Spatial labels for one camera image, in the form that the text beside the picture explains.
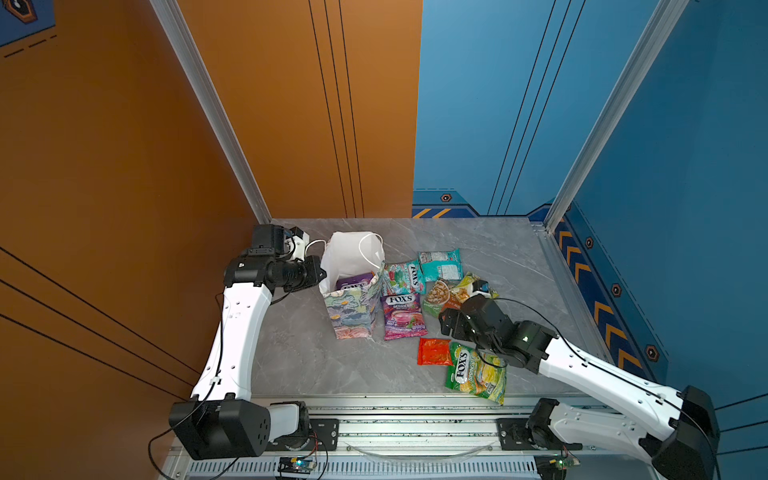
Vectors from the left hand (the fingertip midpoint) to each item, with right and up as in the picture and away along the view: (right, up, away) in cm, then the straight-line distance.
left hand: (325, 270), depth 76 cm
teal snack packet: (+35, 0, +29) cm, 46 cm away
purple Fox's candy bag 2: (+5, -5, +20) cm, 21 cm away
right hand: (+31, -14, +2) cm, 34 cm away
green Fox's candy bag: (+39, -28, +5) cm, 48 cm away
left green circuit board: (-6, -46, -5) cm, 47 cm away
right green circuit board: (+58, -45, -6) cm, 73 cm away
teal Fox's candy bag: (+21, -4, +24) cm, 32 cm away
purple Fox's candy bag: (+20, -15, +16) cm, 30 cm away
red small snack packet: (+29, -24, +10) cm, 39 cm away
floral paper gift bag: (+7, -11, +3) cm, 13 cm away
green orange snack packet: (+33, -10, +21) cm, 41 cm away
